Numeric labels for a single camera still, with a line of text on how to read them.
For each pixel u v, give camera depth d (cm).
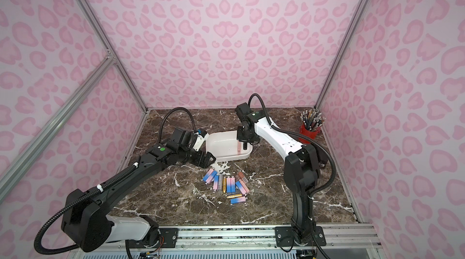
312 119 92
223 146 101
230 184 86
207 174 90
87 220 40
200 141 73
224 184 86
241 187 85
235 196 84
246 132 78
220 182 87
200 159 70
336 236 75
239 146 101
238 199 82
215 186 86
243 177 88
